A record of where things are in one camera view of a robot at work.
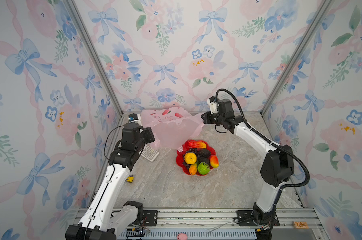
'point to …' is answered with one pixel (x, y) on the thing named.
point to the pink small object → (182, 236)
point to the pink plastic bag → (173, 126)
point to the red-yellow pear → (214, 161)
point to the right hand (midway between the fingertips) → (201, 114)
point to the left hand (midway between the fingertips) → (151, 127)
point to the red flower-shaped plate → (182, 152)
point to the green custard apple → (203, 168)
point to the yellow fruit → (190, 158)
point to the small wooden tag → (300, 225)
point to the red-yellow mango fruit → (197, 144)
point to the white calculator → (149, 153)
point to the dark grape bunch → (191, 150)
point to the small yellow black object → (130, 179)
